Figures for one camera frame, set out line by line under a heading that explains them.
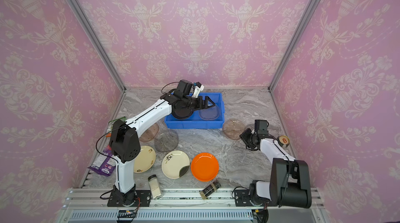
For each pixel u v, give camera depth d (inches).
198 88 31.6
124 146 20.0
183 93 27.1
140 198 29.1
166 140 37.2
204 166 32.6
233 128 39.3
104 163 32.8
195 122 36.1
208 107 29.9
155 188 29.3
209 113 40.6
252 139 30.0
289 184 16.3
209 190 29.2
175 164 33.5
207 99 30.0
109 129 38.2
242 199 28.7
